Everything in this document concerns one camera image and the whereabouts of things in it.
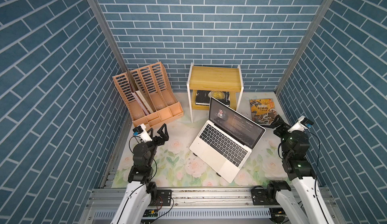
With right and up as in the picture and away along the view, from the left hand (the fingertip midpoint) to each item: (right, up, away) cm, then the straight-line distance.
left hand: (163, 126), depth 77 cm
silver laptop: (+34, -9, +7) cm, 36 cm away
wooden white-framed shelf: (+27, +26, +6) cm, 38 cm away
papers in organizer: (-15, +13, +11) cm, 23 cm away
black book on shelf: (+21, +16, +17) cm, 31 cm away
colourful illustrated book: (+64, +7, +31) cm, 72 cm away
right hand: (+61, +3, -4) cm, 61 cm away
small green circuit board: (-5, -41, -5) cm, 42 cm away
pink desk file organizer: (-23, +19, +44) cm, 53 cm away
